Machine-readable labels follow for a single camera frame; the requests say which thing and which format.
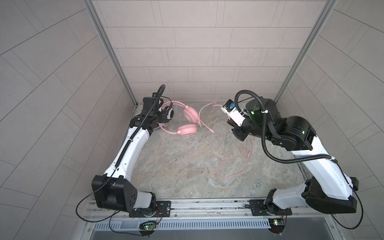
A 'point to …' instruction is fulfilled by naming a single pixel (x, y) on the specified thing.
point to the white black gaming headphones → (170, 112)
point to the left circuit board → (148, 227)
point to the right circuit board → (277, 225)
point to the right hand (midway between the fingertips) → (227, 121)
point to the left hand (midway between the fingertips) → (164, 109)
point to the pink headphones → (190, 114)
